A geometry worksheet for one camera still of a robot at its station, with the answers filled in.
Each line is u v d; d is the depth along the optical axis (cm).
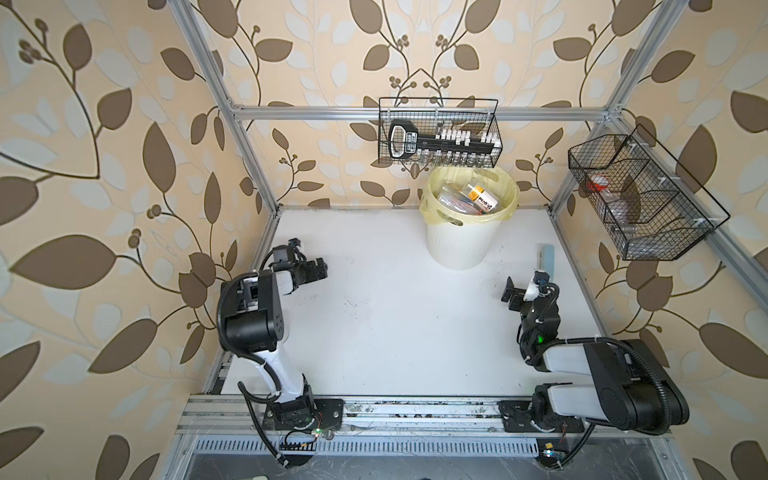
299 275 87
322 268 94
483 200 88
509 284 84
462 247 92
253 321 50
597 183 81
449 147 83
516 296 80
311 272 91
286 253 79
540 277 75
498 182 94
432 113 89
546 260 99
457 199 89
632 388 44
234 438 72
